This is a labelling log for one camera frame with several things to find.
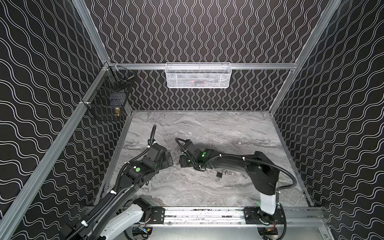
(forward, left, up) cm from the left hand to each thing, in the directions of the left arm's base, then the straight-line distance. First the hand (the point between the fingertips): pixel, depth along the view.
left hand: (166, 158), depth 76 cm
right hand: (+5, -7, -12) cm, 15 cm away
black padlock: (0, -28, -18) cm, 33 cm away
